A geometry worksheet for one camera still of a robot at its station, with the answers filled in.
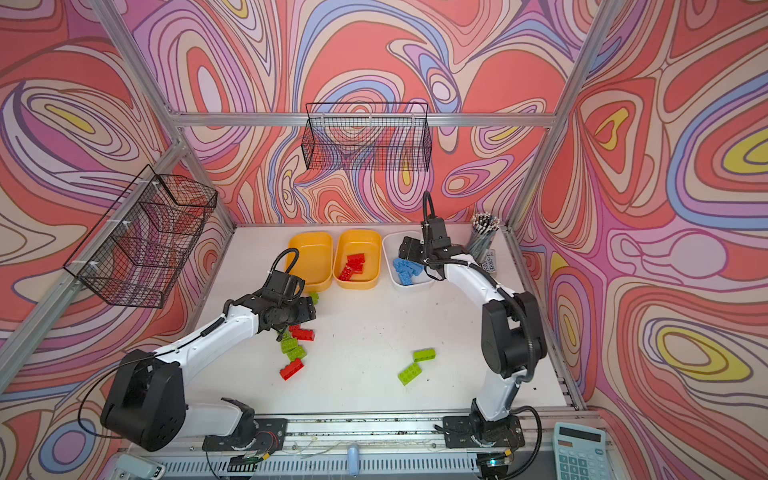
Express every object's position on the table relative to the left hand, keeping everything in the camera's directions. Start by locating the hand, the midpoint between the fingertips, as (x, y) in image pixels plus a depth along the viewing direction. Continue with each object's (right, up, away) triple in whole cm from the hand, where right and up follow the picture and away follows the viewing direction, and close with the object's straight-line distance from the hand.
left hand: (310, 310), depth 89 cm
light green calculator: (+69, -30, -20) cm, 77 cm away
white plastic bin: (+25, +21, +23) cm, 40 cm away
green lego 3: (+30, -17, -6) cm, 35 cm away
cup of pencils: (+55, +20, +10) cm, 59 cm away
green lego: (-6, -10, -2) cm, 12 cm away
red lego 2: (+9, +10, +13) cm, 19 cm away
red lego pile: (-2, -7, 0) cm, 8 cm away
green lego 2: (-3, -12, -3) cm, 13 cm away
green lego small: (+33, -12, -4) cm, 36 cm away
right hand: (+32, +17, +5) cm, 36 cm away
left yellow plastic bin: (-2, +13, +12) cm, 18 cm away
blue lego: (+30, +12, +13) cm, 35 cm away
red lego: (+12, +14, +17) cm, 25 cm away
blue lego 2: (+29, +9, +11) cm, 32 cm away
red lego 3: (-3, -15, -8) cm, 17 cm away
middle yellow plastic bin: (+11, +21, +25) cm, 35 cm away
